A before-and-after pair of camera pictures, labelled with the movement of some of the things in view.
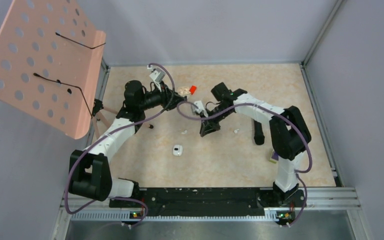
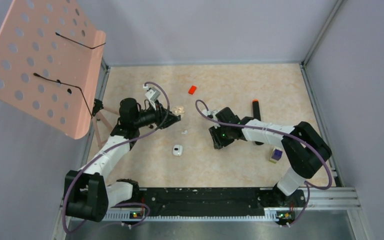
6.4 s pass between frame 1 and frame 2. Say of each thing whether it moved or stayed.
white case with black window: stayed
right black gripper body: moved
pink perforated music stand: stayed
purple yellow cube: stayed
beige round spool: moved
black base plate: stayed
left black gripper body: moved
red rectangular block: stayed
